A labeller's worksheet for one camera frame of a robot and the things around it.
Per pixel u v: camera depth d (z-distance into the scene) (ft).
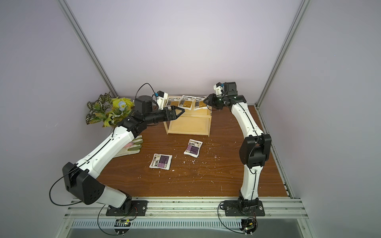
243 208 2.11
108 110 3.08
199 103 2.99
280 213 2.42
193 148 3.10
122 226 2.35
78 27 2.54
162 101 2.20
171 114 2.12
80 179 1.31
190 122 3.50
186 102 3.02
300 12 2.35
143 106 1.84
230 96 2.24
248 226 2.29
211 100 2.54
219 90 2.66
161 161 2.93
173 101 3.02
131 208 2.38
